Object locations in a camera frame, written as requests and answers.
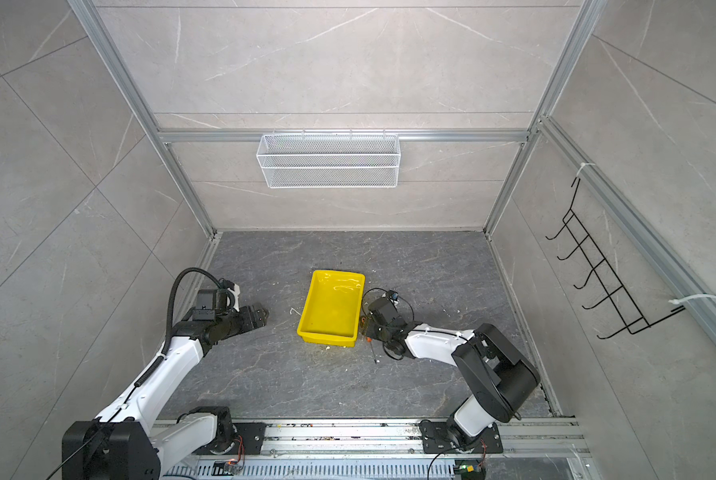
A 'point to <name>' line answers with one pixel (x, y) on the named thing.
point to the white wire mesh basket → (328, 161)
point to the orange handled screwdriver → (369, 340)
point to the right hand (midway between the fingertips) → (368, 322)
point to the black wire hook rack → (633, 317)
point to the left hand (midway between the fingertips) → (253, 310)
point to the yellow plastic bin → (332, 310)
